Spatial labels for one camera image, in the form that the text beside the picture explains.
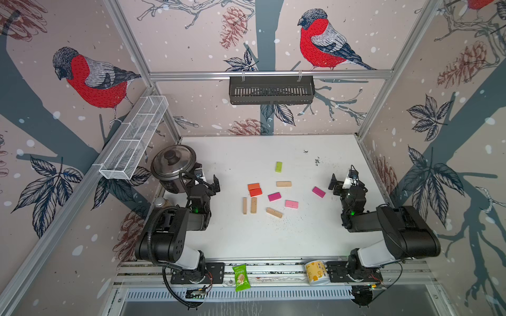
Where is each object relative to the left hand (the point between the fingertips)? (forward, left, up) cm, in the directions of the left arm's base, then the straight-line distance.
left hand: (206, 173), depth 91 cm
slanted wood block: (-15, -32, -9) cm, 36 cm away
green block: (+12, -36, -11) cm, 39 cm away
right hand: (0, -65, 0) cm, 65 cm away
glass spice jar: (-13, +20, -4) cm, 24 cm away
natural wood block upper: (+1, -38, -12) cm, 40 cm away
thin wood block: (-11, -18, -11) cm, 24 cm away
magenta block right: (-5, -54, -10) cm, 55 cm away
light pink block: (-11, -40, -10) cm, 43 cm away
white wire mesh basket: (+5, +27, +20) cm, 34 cm away
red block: (-5, -23, -10) cm, 26 cm away
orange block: (-1, -21, -10) cm, 23 cm away
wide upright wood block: (-11, -22, -11) cm, 27 cm away
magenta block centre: (-6, -33, -11) cm, 35 cm away
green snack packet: (-43, -19, -9) cm, 47 cm away
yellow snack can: (-40, -46, -3) cm, 61 cm away
